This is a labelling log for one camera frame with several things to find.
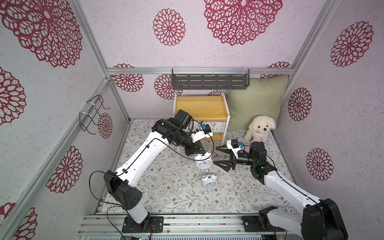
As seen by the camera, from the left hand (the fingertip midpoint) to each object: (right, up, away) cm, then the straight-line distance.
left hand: (201, 152), depth 69 cm
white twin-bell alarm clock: (+2, -6, +4) cm, 8 cm away
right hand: (+7, -2, +4) cm, 8 cm away
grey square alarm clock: (+11, +13, +21) cm, 26 cm away
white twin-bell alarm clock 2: (+5, -17, +12) cm, 22 cm away
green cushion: (+41, +31, +26) cm, 58 cm away
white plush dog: (+38, +11, +24) cm, 46 cm away
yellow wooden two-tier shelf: (+2, +22, +11) cm, 25 cm away
